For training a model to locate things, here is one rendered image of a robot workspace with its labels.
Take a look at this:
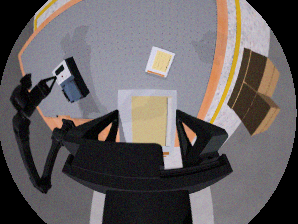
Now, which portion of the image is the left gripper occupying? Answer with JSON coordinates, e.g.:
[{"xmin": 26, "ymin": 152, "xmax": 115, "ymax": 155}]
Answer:
[{"xmin": 29, "ymin": 76, "xmax": 57, "ymax": 107}]

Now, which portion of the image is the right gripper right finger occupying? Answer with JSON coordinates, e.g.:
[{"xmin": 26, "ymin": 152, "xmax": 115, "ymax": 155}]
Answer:
[{"xmin": 176, "ymin": 109, "xmax": 228, "ymax": 168}]

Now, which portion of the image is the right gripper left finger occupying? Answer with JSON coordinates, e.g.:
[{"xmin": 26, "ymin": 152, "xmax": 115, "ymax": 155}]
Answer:
[{"xmin": 66, "ymin": 109, "xmax": 119, "ymax": 142}]

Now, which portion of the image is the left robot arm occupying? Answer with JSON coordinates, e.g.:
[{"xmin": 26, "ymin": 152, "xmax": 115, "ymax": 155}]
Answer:
[{"xmin": 10, "ymin": 73, "xmax": 75, "ymax": 194}]

